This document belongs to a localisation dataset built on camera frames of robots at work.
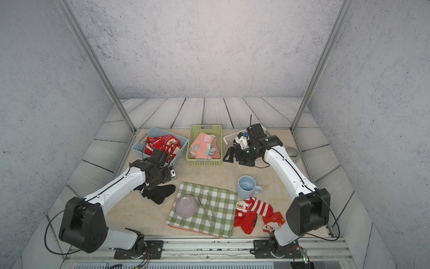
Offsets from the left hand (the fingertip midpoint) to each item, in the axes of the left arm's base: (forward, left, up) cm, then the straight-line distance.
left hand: (170, 178), depth 87 cm
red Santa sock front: (-20, -50, -6) cm, 54 cm away
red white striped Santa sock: (-14, -38, -7) cm, 42 cm away
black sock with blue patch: (-5, +7, -7) cm, 11 cm away
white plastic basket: (+29, -33, -3) cm, 44 cm away
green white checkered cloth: (-15, -23, -8) cm, 29 cm away
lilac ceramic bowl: (-14, -9, -2) cm, 17 cm away
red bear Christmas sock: (+26, +6, -2) cm, 27 cm away
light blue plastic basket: (+25, +24, -3) cm, 35 cm away
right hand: (+1, -31, +13) cm, 34 cm away
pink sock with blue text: (+21, -17, 0) cm, 27 cm away
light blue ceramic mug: (-3, -40, -7) cm, 40 cm away
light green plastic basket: (+38, -23, -3) cm, 45 cm away
